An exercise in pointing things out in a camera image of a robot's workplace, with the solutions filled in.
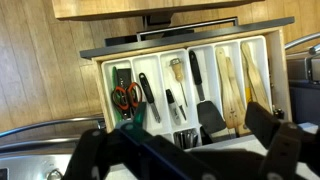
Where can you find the black plastic scissors sheath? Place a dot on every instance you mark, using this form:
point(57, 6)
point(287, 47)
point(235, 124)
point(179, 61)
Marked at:
point(124, 75)

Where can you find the bundle of small metal utensils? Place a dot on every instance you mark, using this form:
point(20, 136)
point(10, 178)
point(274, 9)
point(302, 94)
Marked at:
point(186, 137)

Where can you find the white plastic cutlery tray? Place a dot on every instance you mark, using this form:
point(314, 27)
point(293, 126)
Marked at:
point(156, 66)

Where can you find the stainless steel gas stove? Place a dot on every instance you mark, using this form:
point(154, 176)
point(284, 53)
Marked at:
point(30, 160)

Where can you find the black plastic spatula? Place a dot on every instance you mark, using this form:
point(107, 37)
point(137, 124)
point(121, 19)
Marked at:
point(210, 115)

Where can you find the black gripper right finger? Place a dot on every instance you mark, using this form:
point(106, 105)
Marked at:
point(283, 146)

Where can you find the light wooden spatula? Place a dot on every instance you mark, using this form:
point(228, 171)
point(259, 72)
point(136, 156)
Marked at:
point(237, 96)
point(255, 75)
point(224, 76)

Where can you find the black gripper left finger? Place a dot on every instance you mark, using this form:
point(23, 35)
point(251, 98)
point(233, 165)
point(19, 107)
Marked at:
point(110, 150)

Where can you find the wooden drawer with gray front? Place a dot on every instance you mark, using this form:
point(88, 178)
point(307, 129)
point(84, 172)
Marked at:
point(186, 38)

